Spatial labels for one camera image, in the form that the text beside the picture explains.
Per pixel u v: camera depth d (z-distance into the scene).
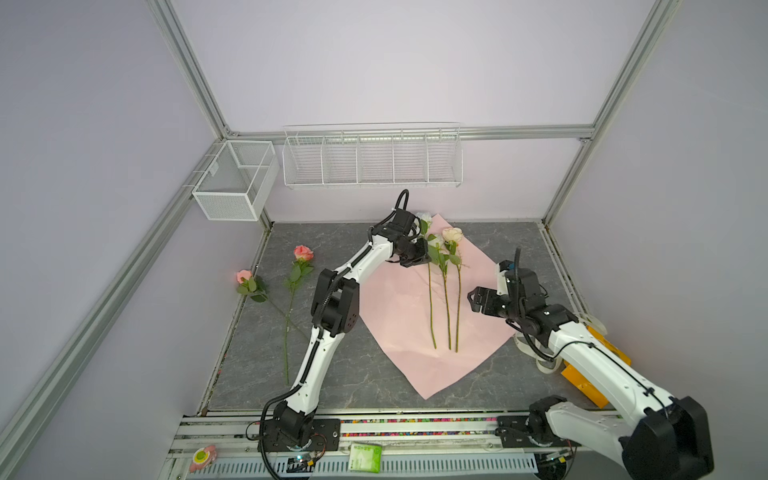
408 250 0.87
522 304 0.62
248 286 1.02
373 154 0.96
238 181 0.99
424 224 1.06
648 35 0.73
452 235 1.12
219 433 0.76
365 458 0.69
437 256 1.08
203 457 0.67
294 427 0.64
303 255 1.08
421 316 0.92
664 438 0.39
